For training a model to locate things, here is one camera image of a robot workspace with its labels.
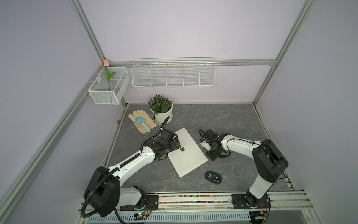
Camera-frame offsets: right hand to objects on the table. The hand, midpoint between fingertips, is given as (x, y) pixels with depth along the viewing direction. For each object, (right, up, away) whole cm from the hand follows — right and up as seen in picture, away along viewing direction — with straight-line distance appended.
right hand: (212, 153), depth 92 cm
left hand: (-25, +7, -7) cm, 27 cm away
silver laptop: (-15, -1, -2) cm, 16 cm away
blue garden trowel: (-53, +22, +16) cm, 59 cm away
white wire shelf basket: (-26, +56, +7) cm, 62 cm away
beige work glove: (-53, +17, +14) cm, 57 cm away
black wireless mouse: (-2, -10, -12) cm, 16 cm away
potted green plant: (-34, +31, +2) cm, 46 cm away
